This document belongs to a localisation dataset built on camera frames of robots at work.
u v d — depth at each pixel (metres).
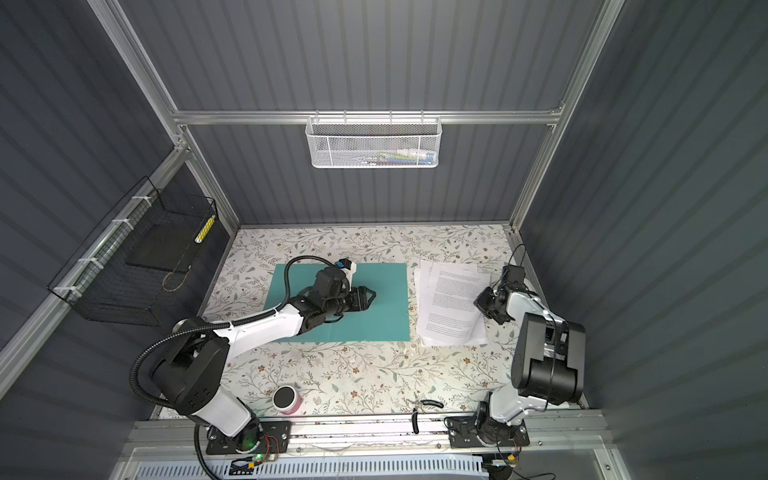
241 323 0.52
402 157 0.92
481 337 0.90
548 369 0.46
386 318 0.93
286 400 0.75
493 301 0.72
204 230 0.81
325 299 0.68
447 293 1.02
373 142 1.24
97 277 0.64
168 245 0.78
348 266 0.81
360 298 0.77
